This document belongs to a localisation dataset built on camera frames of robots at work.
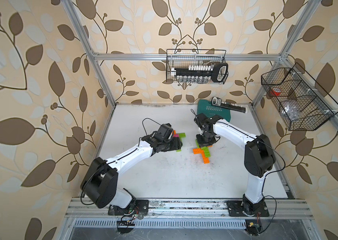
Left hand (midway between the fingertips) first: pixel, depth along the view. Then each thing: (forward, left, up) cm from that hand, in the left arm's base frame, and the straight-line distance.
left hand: (177, 142), depth 84 cm
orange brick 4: (+16, +1, -13) cm, 21 cm away
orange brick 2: (-6, -17, -9) cm, 20 cm away
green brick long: (-1, -18, -8) cm, 20 cm away
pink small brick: (+12, +1, -10) cm, 16 cm away
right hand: (+2, -15, -6) cm, 17 cm away
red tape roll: (+20, -54, +21) cm, 61 cm away
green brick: (-1, -11, 0) cm, 11 cm away
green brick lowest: (+2, -1, -14) cm, 14 cm away
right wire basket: (+9, -62, +23) cm, 67 cm away
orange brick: (-1, -13, -7) cm, 15 cm away
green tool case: (+36, -22, -7) cm, 42 cm away
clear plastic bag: (+5, -54, +22) cm, 59 cm away
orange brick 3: (+5, -22, -12) cm, 25 cm away
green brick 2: (+13, -4, -12) cm, 18 cm away
